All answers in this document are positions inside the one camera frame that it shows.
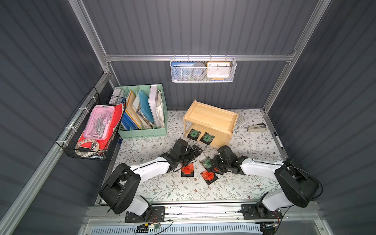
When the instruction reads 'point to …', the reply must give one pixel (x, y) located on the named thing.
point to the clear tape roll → (88, 143)
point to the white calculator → (241, 121)
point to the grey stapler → (257, 128)
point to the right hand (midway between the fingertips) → (212, 162)
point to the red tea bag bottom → (209, 177)
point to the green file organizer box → (134, 124)
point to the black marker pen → (279, 140)
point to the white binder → (152, 102)
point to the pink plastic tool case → (100, 125)
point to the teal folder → (145, 105)
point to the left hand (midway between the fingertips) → (198, 153)
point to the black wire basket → (68, 141)
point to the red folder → (103, 143)
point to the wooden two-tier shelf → (219, 123)
